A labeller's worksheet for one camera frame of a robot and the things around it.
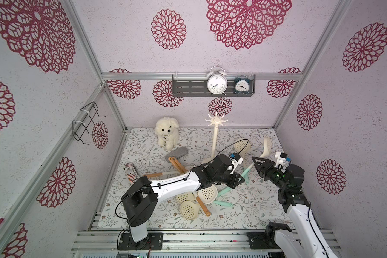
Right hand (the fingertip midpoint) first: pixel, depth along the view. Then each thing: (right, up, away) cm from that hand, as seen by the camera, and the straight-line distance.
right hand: (252, 158), depth 75 cm
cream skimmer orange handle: (-42, -11, +21) cm, 48 cm away
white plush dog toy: (-44, +16, +22) cm, 51 cm away
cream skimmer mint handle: (+6, +5, +33) cm, 34 cm away
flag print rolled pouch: (-63, -10, +17) cm, 66 cm away
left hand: (-5, -10, -1) cm, 11 cm away
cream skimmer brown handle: (-20, -20, +10) cm, 30 cm away
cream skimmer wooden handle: (-30, -27, +7) cm, 41 cm away
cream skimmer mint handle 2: (-12, -25, +10) cm, 30 cm away
